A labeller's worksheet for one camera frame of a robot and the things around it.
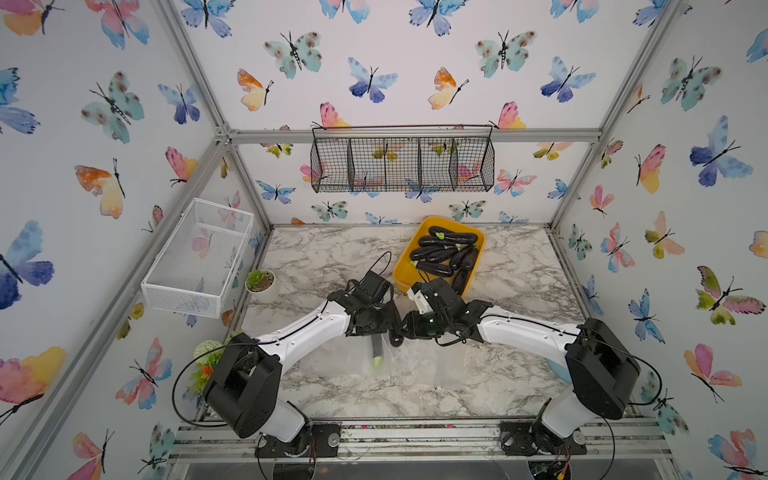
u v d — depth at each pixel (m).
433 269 1.04
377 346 0.86
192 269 0.80
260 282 0.93
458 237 1.10
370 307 0.78
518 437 0.74
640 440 0.74
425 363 0.87
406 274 1.05
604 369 0.44
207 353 0.43
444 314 0.66
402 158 0.98
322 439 0.74
